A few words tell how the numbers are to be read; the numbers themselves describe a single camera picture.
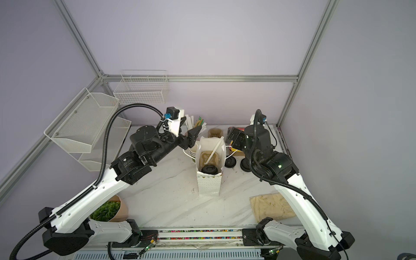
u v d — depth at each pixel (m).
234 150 0.56
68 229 0.38
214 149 0.84
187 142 0.51
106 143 0.42
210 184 0.76
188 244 0.73
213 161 0.90
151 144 0.41
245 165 1.00
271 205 0.84
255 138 0.41
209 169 0.82
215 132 1.14
